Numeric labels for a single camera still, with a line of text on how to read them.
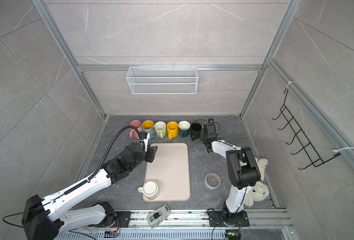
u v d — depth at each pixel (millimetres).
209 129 763
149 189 765
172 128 1011
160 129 1007
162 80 1007
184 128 984
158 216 712
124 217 733
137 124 1011
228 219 656
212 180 860
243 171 490
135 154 564
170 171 909
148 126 1009
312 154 611
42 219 377
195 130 987
